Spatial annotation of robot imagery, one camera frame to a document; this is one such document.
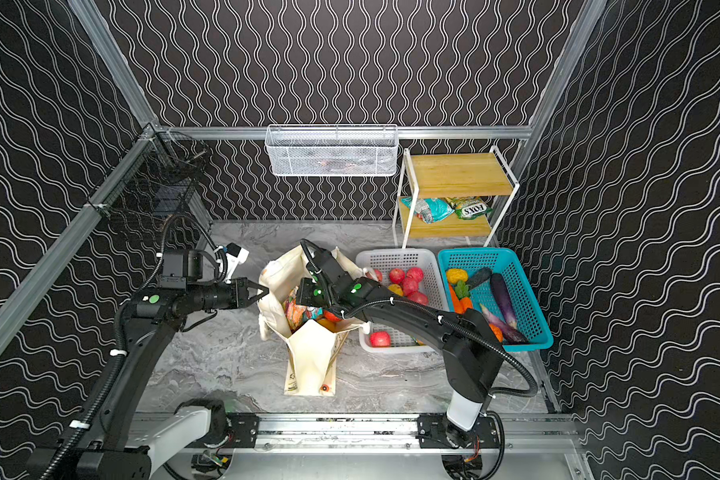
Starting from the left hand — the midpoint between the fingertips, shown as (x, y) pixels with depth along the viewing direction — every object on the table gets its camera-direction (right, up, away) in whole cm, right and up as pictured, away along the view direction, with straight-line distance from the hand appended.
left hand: (272, 291), depth 71 cm
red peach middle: (+36, -1, +23) cm, 43 cm away
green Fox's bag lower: (+57, +24, +29) cm, 68 cm away
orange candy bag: (+5, -6, +4) cm, 9 cm away
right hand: (+4, -2, +9) cm, 10 cm away
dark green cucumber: (+61, +1, +30) cm, 68 cm away
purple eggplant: (+66, -6, +24) cm, 71 cm away
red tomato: (+13, -8, +12) cm, 19 cm away
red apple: (+27, -15, +14) cm, 34 cm away
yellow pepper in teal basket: (+52, +2, +29) cm, 60 cm away
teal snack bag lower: (+43, +23, +28) cm, 57 cm away
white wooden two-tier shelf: (+54, +29, +33) cm, 70 cm away
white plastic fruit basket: (+27, +5, +30) cm, 40 cm away
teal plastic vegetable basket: (+71, -9, +17) cm, 73 cm away
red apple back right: (+39, +2, +29) cm, 48 cm away
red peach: (+33, +1, +29) cm, 44 cm away
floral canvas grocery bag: (+11, -12, -6) cm, 17 cm away
